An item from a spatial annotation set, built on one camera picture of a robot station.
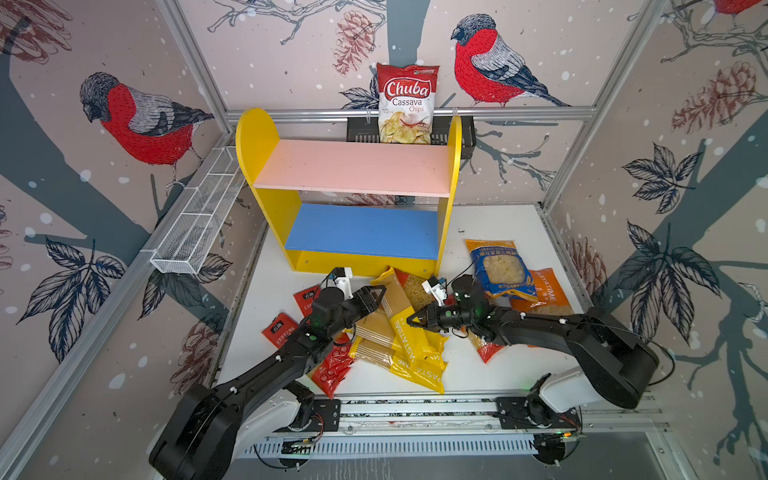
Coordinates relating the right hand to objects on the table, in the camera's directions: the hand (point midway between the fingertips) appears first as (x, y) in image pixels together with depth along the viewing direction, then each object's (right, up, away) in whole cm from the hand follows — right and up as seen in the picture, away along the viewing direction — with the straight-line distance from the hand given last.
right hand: (405, 328), depth 79 cm
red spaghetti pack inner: (-32, +5, +17) cm, 36 cm away
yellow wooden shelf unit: (-20, +37, +47) cm, 63 cm away
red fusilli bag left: (+3, +8, +14) cm, 16 cm away
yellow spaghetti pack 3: (-2, -9, 0) cm, 9 cm away
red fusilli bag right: (+23, -7, +3) cm, 25 cm away
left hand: (-6, +10, -1) cm, 12 cm away
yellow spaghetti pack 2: (-8, -1, +4) cm, 9 cm away
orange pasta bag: (+46, +6, +11) cm, 48 cm away
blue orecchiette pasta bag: (+32, +14, +19) cm, 40 cm away
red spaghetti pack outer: (-36, -3, +6) cm, 37 cm away
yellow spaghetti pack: (+5, -3, -5) cm, 7 cm away
